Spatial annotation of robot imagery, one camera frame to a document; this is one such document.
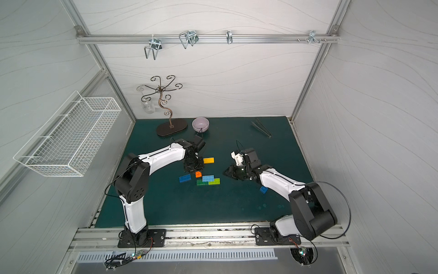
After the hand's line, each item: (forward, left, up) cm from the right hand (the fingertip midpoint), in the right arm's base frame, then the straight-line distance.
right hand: (222, 172), depth 85 cm
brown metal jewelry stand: (+37, +35, -6) cm, 51 cm away
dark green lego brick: (-2, +13, -8) cm, 15 cm away
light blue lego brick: (0, +8, -7) cm, 11 cm away
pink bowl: (+38, +18, -6) cm, 42 cm away
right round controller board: (-31, -37, -13) cm, 50 cm away
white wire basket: (-2, +63, +25) cm, 68 cm away
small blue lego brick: (-5, -21, -8) cm, 23 cm away
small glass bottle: (+33, +45, +13) cm, 58 cm away
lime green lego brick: (-1, +3, -9) cm, 9 cm away
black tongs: (+39, -24, -8) cm, 46 cm away
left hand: (+2, +11, -5) cm, 13 cm away
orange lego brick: (+1, +13, -4) cm, 14 cm away
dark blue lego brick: (0, +21, -8) cm, 22 cm away
